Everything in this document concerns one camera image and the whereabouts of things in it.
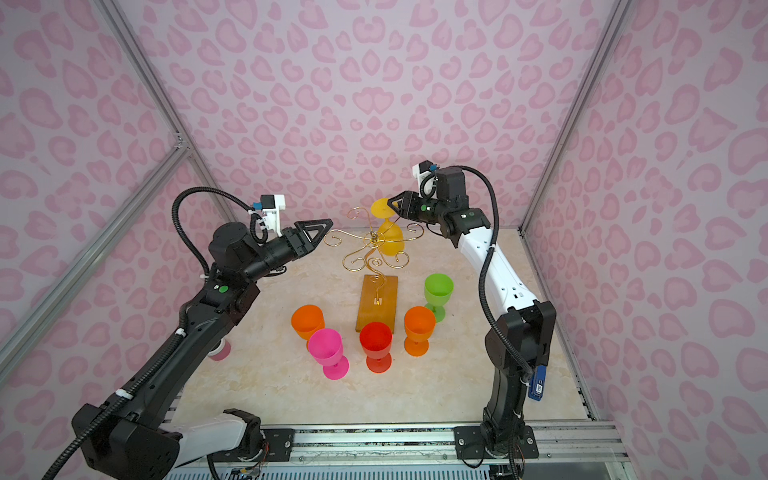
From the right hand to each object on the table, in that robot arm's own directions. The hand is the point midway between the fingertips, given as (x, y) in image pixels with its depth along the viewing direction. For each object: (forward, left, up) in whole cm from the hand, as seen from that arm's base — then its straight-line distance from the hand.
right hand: (393, 200), depth 77 cm
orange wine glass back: (-22, -7, -25) cm, 34 cm away
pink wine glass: (-28, +18, -29) cm, 44 cm away
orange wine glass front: (-23, +23, -22) cm, 39 cm away
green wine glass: (-12, -13, -24) cm, 30 cm away
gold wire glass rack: (-9, +6, -31) cm, 33 cm away
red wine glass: (-26, +4, -25) cm, 37 cm away
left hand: (-14, +13, +6) cm, 20 cm away
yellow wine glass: (-3, +1, -12) cm, 12 cm away
